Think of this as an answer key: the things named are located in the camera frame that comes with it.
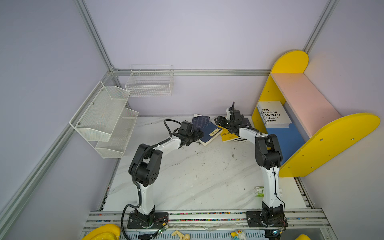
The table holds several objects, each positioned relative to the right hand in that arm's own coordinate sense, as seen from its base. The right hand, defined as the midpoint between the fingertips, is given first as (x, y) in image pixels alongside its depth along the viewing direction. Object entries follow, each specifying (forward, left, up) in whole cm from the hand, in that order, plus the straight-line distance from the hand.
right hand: (217, 119), depth 105 cm
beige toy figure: (-68, +21, -8) cm, 72 cm away
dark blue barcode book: (+5, +13, -7) cm, 16 cm away
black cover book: (+3, -23, -6) cm, 24 cm away
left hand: (-15, +13, 0) cm, 20 cm away
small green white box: (-47, -20, -6) cm, 52 cm away
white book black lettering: (-3, -36, +8) cm, 37 cm away
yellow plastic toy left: (-67, +57, -5) cm, 88 cm away
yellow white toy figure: (-67, -6, -7) cm, 68 cm away
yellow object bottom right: (-67, -35, -8) cm, 76 cm away
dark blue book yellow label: (-6, +4, -7) cm, 10 cm away
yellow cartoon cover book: (-8, -7, -9) cm, 14 cm away
